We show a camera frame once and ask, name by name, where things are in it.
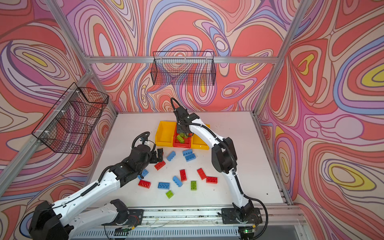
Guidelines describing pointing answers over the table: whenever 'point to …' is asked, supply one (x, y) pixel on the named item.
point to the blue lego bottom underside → (164, 185)
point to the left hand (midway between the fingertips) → (157, 148)
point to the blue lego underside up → (190, 157)
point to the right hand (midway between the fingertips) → (185, 131)
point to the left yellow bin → (164, 133)
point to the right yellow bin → (197, 143)
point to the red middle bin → (187, 141)
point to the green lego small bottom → (169, 194)
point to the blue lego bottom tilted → (177, 181)
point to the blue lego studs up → (187, 152)
